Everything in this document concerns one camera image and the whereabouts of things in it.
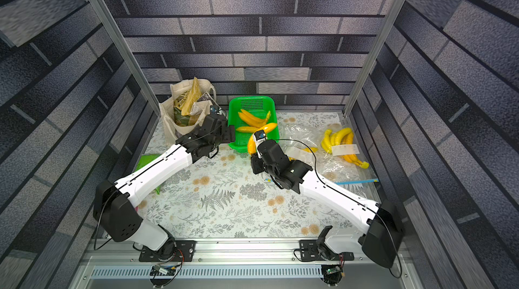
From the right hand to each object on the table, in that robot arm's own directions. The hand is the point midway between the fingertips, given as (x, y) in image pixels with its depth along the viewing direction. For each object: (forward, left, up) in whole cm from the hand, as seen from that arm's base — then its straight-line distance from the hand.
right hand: (252, 153), depth 77 cm
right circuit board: (-36, -30, -25) cm, 53 cm away
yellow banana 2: (+4, +1, +2) cm, 5 cm away
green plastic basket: (+50, +2, -22) cm, 55 cm away
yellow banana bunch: (+16, -42, -16) cm, 48 cm away
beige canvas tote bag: (+10, +35, +2) cm, 36 cm away
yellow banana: (+26, +5, -17) cm, 32 cm away
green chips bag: (+6, +53, -16) cm, 56 cm away
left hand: (+11, +11, +3) cm, 16 cm away
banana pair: (+33, +2, -17) cm, 37 cm away
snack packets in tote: (+22, +31, +4) cm, 38 cm away
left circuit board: (-37, +32, -21) cm, 53 cm away
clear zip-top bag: (+10, -42, -20) cm, 48 cm away
